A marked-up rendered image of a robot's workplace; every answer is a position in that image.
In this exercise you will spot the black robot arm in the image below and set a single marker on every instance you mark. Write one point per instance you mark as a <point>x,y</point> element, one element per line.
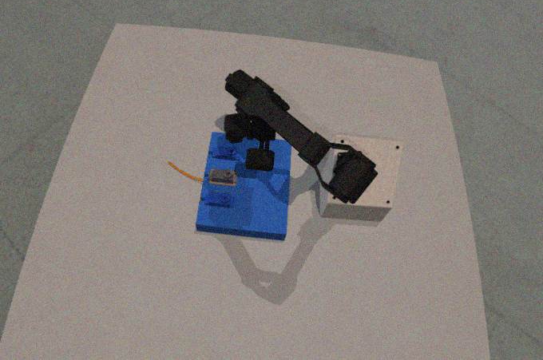
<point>256,99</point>

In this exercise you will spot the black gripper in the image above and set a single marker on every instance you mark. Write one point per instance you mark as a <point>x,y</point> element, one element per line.
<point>261,158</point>

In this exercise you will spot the blue rectangular base plate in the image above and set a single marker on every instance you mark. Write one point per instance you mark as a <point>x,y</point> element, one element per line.
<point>257,205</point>

